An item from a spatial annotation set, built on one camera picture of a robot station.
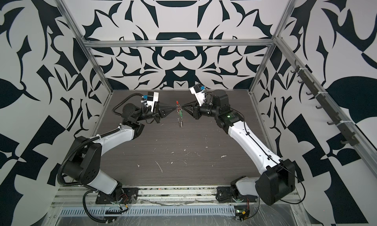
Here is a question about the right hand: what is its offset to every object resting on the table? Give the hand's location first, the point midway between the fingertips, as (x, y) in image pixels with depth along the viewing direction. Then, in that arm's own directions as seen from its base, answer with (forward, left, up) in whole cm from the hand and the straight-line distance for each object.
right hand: (184, 105), depth 70 cm
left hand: (-1, +3, +2) cm, 4 cm away
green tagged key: (-3, +2, -2) cm, 4 cm away
